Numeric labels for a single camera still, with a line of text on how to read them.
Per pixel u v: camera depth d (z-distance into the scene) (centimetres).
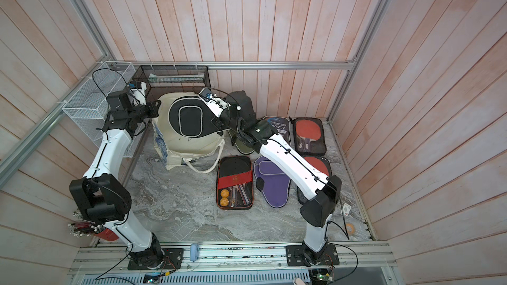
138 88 69
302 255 66
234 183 91
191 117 68
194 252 73
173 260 73
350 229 81
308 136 109
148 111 75
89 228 66
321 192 44
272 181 93
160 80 88
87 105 73
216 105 57
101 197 46
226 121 59
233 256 76
